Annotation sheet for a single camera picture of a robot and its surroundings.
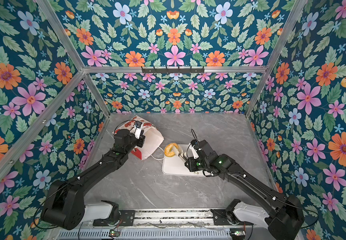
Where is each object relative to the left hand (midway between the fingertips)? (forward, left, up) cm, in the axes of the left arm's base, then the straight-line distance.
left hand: (143, 126), depth 83 cm
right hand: (-21, -23, -6) cm, 32 cm away
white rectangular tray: (-15, -17, -21) cm, 31 cm away
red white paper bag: (+5, -2, -18) cm, 19 cm away
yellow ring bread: (-9, -13, -13) cm, 21 cm away
